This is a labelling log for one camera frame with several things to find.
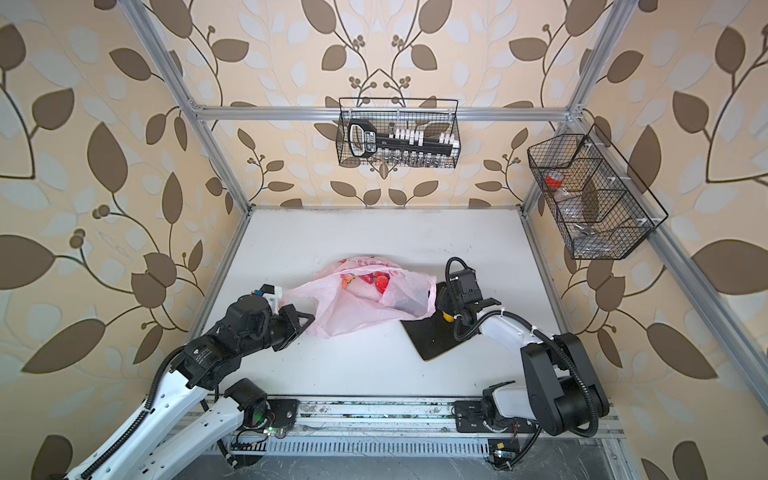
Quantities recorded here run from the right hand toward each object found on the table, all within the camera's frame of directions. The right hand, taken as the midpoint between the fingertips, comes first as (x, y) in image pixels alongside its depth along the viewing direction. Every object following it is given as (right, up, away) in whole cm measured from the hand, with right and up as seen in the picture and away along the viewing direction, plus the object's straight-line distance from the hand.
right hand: (445, 303), depth 91 cm
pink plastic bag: (-28, +3, +6) cm, 28 cm away
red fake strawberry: (-20, +6, +4) cm, 21 cm away
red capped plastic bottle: (+31, +37, -4) cm, 48 cm away
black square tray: (-4, -9, -2) cm, 10 cm away
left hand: (-34, +1, -20) cm, 39 cm away
